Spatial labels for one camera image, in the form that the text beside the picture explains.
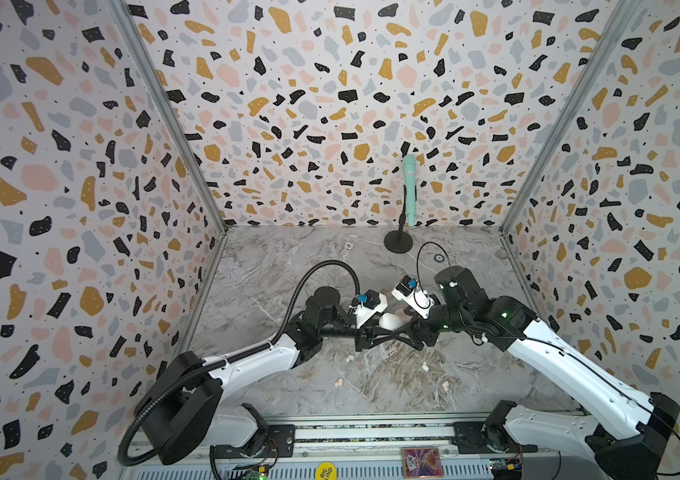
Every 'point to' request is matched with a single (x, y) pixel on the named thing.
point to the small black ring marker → (439, 258)
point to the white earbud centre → (425, 366)
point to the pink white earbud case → (393, 321)
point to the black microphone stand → (400, 241)
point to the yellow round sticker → (326, 471)
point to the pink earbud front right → (445, 384)
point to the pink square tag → (422, 462)
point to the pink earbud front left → (339, 383)
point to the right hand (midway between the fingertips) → (400, 318)
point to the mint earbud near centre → (350, 357)
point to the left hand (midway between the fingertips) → (399, 325)
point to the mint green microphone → (409, 164)
